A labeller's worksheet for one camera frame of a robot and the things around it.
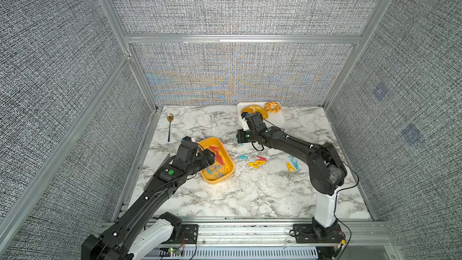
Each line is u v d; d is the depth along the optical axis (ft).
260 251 2.31
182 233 2.38
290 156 1.99
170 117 3.71
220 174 2.94
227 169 2.98
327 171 1.70
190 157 2.01
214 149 3.26
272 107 3.93
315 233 2.16
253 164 3.09
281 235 2.45
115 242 1.29
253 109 3.69
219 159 3.11
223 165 3.04
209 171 2.95
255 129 2.35
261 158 3.12
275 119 3.72
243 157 3.17
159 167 1.82
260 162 3.10
